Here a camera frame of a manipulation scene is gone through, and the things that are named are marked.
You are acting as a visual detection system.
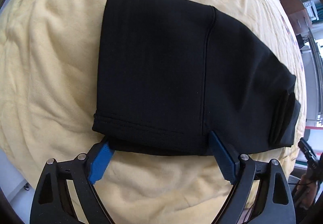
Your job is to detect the person's right hand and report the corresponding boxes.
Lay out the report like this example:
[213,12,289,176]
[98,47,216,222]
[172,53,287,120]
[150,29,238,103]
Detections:
[294,168,319,210]

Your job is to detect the glass desk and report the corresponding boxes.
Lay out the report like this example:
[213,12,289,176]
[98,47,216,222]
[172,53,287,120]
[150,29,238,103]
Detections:
[301,30,322,130]

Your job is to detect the white printer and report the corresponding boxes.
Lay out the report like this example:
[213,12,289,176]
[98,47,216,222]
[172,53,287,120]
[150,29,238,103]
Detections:
[300,0,319,21]

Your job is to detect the brown wooden dresser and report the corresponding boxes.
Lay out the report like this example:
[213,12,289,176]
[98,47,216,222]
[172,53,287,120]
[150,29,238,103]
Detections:
[280,0,312,35]

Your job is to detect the yellow dino print bedspread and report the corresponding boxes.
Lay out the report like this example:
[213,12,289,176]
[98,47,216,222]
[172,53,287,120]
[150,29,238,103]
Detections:
[1,0,307,223]

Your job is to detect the black pants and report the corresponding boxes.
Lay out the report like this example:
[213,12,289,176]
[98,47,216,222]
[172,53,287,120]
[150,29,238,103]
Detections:
[92,0,300,155]

